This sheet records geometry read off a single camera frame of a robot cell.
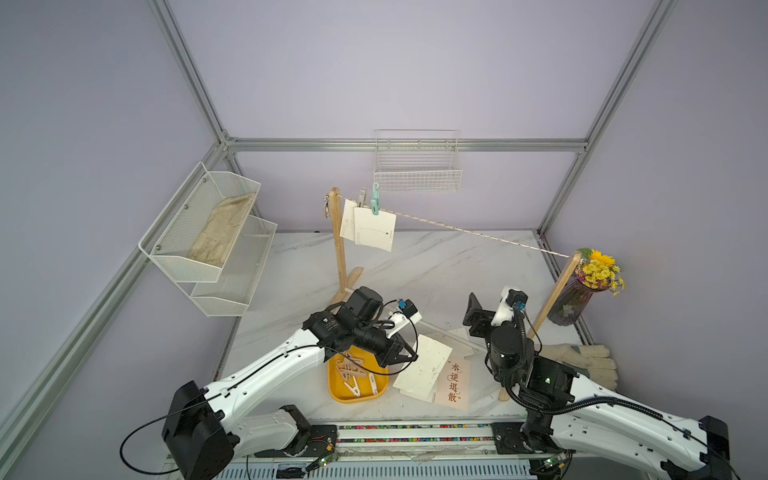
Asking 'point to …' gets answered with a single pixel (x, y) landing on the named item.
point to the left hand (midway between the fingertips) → (410, 360)
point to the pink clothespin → (350, 367)
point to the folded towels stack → (594, 360)
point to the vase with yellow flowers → (596, 272)
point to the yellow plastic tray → (355, 376)
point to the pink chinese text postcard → (454, 385)
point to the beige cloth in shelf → (222, 228)
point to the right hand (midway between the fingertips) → (485, 302)
